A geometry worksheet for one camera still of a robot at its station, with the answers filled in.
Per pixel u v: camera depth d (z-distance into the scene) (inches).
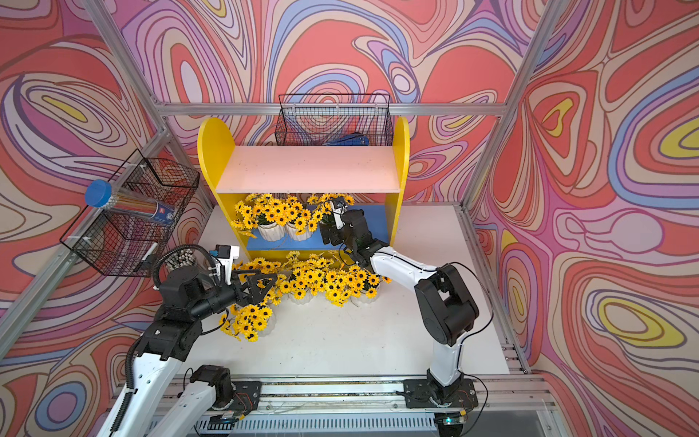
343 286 32.0
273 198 32.2
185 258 31.9
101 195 24.3
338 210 29.9
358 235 26.7
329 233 31.4
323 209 31.6
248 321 28.9
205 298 22.2
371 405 28.7
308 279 31.6
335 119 36.6
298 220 31.3
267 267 32.3
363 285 32.3
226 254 23.9
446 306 19.1
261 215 32.0
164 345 18.8
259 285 32.6
